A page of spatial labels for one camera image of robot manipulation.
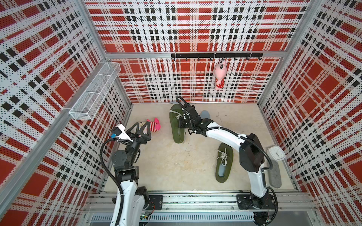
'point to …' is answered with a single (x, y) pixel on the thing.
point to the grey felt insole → (274, 174)
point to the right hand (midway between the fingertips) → (179, 120)
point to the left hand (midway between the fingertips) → (146, 122)
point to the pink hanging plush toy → (220, 71)
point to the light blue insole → (204, 114)
